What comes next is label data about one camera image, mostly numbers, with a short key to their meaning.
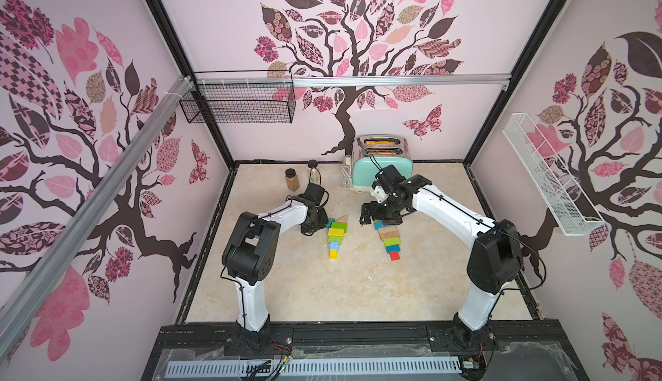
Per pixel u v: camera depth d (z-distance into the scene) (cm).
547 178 80
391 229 97
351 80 95
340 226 100
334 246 92
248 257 51
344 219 100
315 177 114
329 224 96
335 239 94
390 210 73
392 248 92
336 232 95
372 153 100
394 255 90
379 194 81
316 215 87
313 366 70
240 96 95
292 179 104
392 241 95
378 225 97
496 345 73
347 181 104
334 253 90
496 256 47
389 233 97
